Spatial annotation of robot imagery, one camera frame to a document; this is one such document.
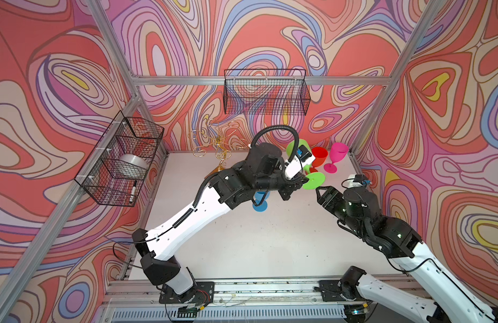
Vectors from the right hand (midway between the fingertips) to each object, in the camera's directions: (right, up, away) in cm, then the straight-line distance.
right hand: (322, 197), depth 68 cm
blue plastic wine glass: (-19, -8, +28) cm, 35 cm away
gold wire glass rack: (-46, +30, +47) cm, 72 cm away
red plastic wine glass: (+10, +17, +30) cm, 36 cm away
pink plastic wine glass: (+19, +18, +31) cm, 41 cm away
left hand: (-8, +7, -9) cm, 14 cm away
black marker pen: (-68, +1, +5) cm, 68 cm away
